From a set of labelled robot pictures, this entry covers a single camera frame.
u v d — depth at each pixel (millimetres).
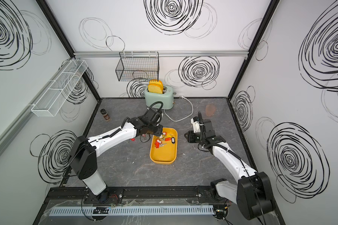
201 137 653
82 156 448
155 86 987
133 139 592
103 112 989
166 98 1051
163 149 923
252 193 396
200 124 644
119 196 734
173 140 947
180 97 1225
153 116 665
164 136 962
